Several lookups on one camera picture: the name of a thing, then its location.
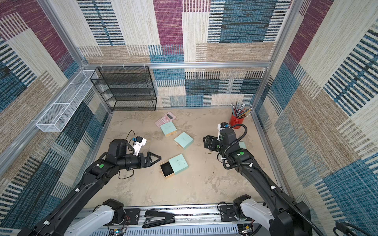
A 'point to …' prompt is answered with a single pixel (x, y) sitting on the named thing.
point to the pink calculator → (168, 117)
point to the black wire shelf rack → (128, 88)
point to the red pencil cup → (234, 121)
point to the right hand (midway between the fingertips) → (211, 142)
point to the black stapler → (159, 221)
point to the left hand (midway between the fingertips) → (156, 159)
